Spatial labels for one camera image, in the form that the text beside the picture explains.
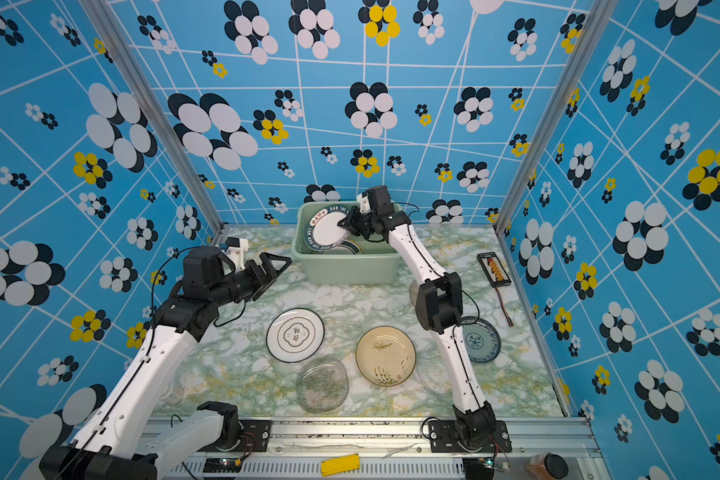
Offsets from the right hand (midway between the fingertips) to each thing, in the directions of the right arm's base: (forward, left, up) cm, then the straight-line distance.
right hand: (340, 222), depth 95 cm
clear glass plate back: (-14, -24, -19) cm, 34 cm away
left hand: (-25, +11, +9) cm, 29 cm away
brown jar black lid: (-62, -47, -11) cm, 79 cm away
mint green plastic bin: (+1, +7, -17) cm, 18 cm away
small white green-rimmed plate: (-29, +14, -19) cm, 38 cm away
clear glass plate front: (-44, +4, -21) cm, 49 cm away
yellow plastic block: (-62, -3, -19) cm, 65 cm away
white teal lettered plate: (-2, +6, -2) cm, 7 cm away
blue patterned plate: (-31, -44, -20) cm, 57 cm away
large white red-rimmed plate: (+3, -4, -16) cm, 17 cm away
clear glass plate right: (-40, -27, -21) cm, 53 cm away
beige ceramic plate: (-36, -14, -20) cm, 43 cm away
